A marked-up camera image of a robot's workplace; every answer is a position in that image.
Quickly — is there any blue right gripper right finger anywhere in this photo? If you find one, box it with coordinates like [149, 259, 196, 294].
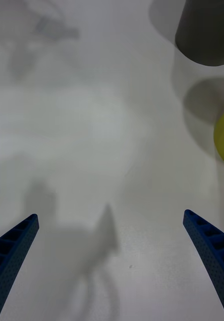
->
[183, 209, 224, 321]

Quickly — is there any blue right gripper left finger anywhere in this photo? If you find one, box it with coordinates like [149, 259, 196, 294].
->
[0, 213, 40, 321]

